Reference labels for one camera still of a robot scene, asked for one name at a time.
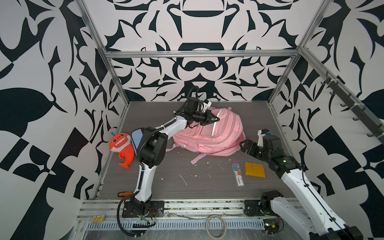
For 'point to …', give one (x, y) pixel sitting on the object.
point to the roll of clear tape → (225, 229)
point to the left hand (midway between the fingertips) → (221, 116)
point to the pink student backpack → (219, 138)
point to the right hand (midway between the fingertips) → (247, 144)
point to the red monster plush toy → (121, 143)
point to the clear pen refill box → (238, 174)
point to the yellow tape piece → (98, 219)
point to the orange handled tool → (126, 194)
